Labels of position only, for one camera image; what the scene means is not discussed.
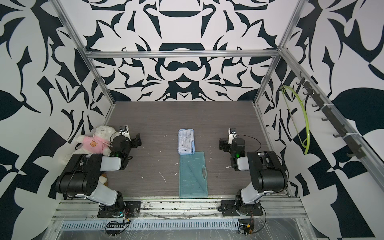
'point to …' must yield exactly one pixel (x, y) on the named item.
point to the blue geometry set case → (186, 141)
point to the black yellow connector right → (246, 229)
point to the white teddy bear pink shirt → (99, 143)
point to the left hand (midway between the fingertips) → (129, 132)
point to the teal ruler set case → (192, 175)
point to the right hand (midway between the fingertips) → (228, 135)
